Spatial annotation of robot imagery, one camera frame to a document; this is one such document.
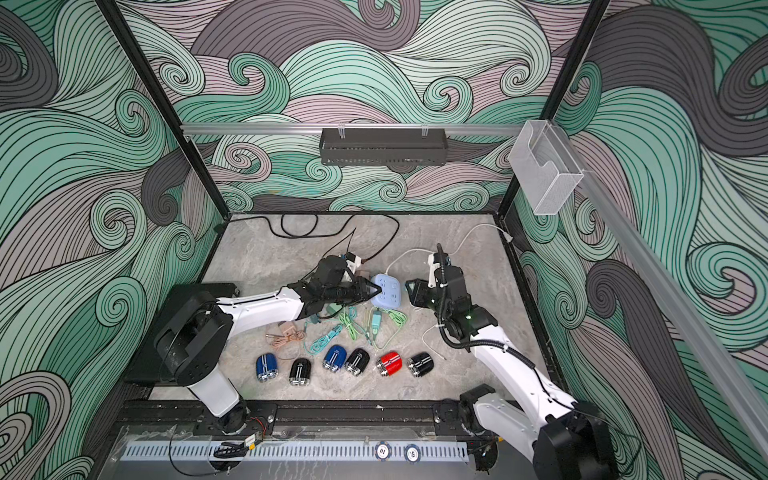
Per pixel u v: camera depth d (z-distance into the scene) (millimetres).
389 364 796
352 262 828
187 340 460
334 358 810
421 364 796
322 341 854
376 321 880
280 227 1167
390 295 870
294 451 697
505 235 1160
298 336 854
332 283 700
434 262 728
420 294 710
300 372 778
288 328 861
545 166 779
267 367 791
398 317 900
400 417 745
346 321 876
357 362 796
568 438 376
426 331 876
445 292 593
